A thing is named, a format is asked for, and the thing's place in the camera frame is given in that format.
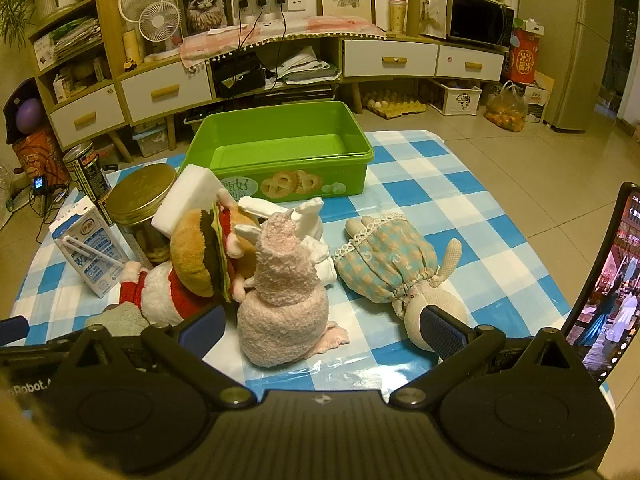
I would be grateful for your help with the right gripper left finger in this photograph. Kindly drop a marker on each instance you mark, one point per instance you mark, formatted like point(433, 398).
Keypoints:
point(181, 349)

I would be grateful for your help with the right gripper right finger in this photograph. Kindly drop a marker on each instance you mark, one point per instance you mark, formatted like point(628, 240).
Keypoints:
point(463, 351)

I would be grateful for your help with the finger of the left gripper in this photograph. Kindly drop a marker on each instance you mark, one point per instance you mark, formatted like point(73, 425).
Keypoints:
point(13, 329)

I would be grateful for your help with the santa plush toy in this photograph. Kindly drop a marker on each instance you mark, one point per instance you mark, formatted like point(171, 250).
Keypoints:
point(159, 294)

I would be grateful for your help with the grey fuzzy cloth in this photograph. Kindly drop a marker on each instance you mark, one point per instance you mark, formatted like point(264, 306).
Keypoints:
point(122, 320)

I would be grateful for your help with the hamburger plush toy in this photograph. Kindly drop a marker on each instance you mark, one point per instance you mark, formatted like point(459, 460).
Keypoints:
point(207, 256)

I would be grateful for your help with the pink fluffy plush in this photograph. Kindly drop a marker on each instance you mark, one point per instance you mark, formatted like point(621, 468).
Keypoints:
point(285, 315)

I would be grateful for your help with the doll with checkered dress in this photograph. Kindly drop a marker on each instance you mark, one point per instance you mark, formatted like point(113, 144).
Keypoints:
point(388, 261)

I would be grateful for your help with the white foam block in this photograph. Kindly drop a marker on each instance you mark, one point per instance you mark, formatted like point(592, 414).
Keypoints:
point(195, 188)

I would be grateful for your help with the white rabbit plush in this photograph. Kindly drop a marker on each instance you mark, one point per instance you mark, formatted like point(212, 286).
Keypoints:
point(309, 229)

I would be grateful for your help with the milk carton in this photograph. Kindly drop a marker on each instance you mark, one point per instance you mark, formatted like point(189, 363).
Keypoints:
point(89, 245)

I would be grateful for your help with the smartphone on stand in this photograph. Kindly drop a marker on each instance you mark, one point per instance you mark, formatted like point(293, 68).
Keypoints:
point(605, 318)

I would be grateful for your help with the glass jar gold lid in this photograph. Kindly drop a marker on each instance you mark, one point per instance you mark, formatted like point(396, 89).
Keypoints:
point(132, 204)

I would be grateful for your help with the tall drink can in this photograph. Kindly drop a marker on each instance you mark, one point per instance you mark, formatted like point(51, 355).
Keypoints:
point(83, 164)

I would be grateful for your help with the purple ball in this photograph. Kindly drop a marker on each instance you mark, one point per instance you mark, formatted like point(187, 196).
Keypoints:
point(30, 116)

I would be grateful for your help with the green plastic bin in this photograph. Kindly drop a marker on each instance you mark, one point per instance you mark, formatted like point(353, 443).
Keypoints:
point(284, 152)

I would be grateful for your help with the bag of oranges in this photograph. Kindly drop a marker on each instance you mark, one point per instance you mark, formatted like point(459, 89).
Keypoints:
point(506, 107)

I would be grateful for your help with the white storage crate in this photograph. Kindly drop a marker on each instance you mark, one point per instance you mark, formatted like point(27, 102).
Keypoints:
point(455, 98)

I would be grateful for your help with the egg carton tray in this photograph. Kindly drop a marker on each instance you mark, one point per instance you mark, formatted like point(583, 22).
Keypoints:
point(392, 104)

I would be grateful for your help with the wooden shelf unit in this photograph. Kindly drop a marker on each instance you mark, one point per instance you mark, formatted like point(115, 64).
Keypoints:
point(78, 57)

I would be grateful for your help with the black bag in cabinet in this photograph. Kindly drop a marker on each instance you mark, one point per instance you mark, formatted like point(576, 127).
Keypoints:
point(237, 74)

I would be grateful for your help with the red gift box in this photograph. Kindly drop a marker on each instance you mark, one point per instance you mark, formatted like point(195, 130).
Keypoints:
point(522, 59)

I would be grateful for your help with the pink table runner cloth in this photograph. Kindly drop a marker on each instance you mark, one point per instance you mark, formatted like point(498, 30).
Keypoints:
point(216, 42)

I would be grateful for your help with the black microwave oven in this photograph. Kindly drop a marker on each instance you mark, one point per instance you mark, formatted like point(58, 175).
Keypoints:
point(478, 21)

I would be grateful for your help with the framed cat picture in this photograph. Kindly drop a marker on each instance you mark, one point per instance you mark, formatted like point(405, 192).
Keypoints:
point(203, 15)

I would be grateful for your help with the grey refrigerator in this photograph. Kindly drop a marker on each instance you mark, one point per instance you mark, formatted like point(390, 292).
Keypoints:
point(573, 52)

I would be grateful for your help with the small camera on tripod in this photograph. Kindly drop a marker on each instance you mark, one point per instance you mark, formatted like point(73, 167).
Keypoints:
point(40, 185)

